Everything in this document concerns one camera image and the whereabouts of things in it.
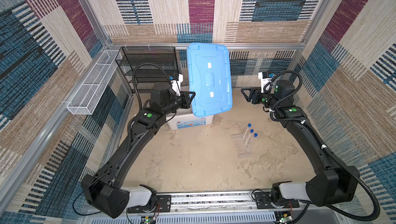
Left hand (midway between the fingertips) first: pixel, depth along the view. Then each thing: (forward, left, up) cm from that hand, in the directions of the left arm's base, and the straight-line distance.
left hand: (196, 91), depth 69 cm
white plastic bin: (+2, +7, -24) cm, 25 cm away
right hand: (+5, -24, -5) cm, 25 cm away
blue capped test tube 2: (-10, -29, -22) cm, 38 cm away
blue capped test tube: (-8, -28, -22) cm, 37 cm away
